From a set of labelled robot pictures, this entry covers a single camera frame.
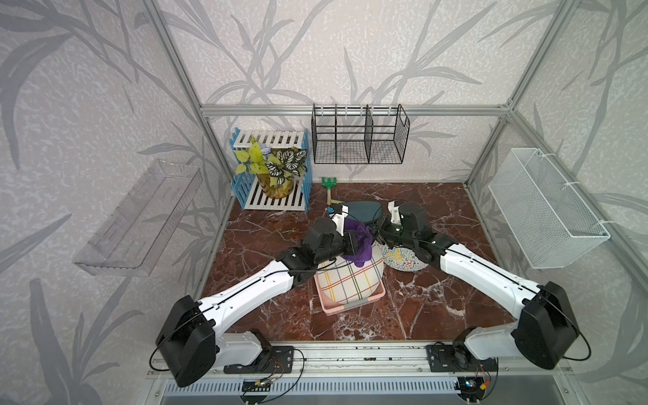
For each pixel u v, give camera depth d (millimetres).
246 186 1134
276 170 912
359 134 1040
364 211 709
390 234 687
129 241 642
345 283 862
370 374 719
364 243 702
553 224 619
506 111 943
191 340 394
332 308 773
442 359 728
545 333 409
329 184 1192
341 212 689
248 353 607
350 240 653
